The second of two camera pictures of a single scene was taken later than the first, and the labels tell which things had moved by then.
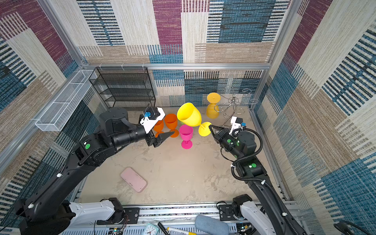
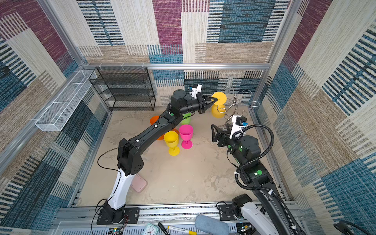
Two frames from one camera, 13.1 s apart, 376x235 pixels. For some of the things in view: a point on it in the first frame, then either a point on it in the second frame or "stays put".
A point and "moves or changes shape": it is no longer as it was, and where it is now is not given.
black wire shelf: (124, 87) stays put
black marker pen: (162, 228) stays put
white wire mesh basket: (56, 118) stays put
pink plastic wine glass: (186, 132) stays put
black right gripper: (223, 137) stays put
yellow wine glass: (189, 114) to (171, 138)
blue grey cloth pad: (209, 225) stays put
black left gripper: (151, 139) to (202, 103)
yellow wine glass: (212, 110) moves or changes shape
